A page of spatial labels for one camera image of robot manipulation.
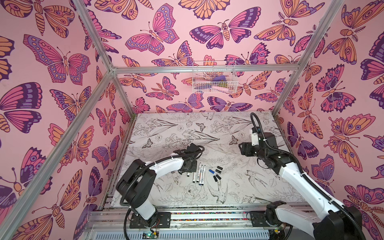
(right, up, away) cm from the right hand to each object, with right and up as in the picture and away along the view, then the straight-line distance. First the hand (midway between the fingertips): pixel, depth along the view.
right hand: (245, 142), depth 81 cm
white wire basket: (-23, +36, +11) cm, 44 cm away
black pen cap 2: (-13, -18, +8) cm, 24 cm away
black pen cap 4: (-16, -22, +6) cm, 27 cm away
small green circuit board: (-49, -44, -10) cm, 67 cm away
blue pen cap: (-17, -18, +8) cm, 26 cm away
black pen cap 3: (-14, -21, +6) cm, 26 cm away
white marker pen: (-31, -19, +6) cm, 37 cm away
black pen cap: (-12, -16, +10) cm, 23 cm away
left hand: (-29, -15, +8) cm, 33 cm away
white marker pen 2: (-23, -22, +4) cm, 32 cm away
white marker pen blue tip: (-24, -19, +8) cm, 32 cm away
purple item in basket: (-12, +39, +12) cm, 43 cm away
